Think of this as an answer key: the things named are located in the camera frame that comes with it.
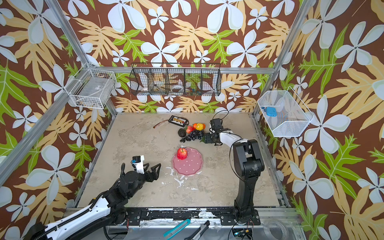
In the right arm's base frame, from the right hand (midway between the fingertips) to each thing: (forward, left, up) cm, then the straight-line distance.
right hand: (210, 137), depth 102 cm
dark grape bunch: (+1, +11, +2) cm, 11 cm away
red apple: (-15, +19, +4) cm, 24 cm away
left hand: (-23, +32, +8) cm, 41 cm away
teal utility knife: (-53, +20, -2) cm, 56 cm away
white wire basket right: (-5, -41, +26) cm, 49 cm away
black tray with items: (+17, +23, -2) cm, 28 cm away
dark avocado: (+3, +20, +1) cm, 20 cm away
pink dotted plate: (-20, +13, -2) cm, 24 cm away
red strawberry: (+7, +14, +1) cm, 16 cm away
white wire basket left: (+13, +70, +31) cm, 78 cm away
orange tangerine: (+12, +10, -1) cm, 16 cm away
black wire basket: (+26, +14, +29) cm, 41 cm away
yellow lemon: (+7, +7, +3) cm, 10 cm away
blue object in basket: (+2, -34, +22) cm, 41 cm away
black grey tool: (-52, +7, -2) cm, 53 cm away
